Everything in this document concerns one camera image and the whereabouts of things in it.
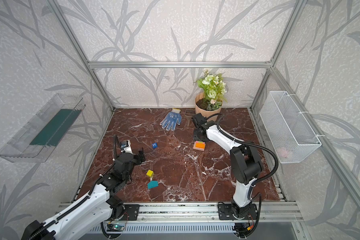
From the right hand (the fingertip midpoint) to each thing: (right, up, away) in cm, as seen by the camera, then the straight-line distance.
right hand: (198, 132), depth 94 cm
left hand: (-35, -6, -11) cm, 37 cm away
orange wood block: (+1, -8, +4) cm, 9 cm away
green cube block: (+1, -5, -9) cm, 10 cm away
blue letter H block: (-29, -9, +4) cm, 31 cm away
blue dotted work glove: (-21, +8, +18) cm, 28 cm away
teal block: (-27, -29, -10) cm, 40 cm away
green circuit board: (-41, -43, -23) cm, 64 cm away
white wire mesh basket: (+37, 0, -34) cm, 50 cm away
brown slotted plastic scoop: (-6, +13, +21) cm, 26 cm away
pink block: (-2, -10, +2) cm, 10 cm away
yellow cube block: (-28, -23, -9) cm, 38 cm away
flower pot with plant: (+8, +21, +8) cm, 23 cm away
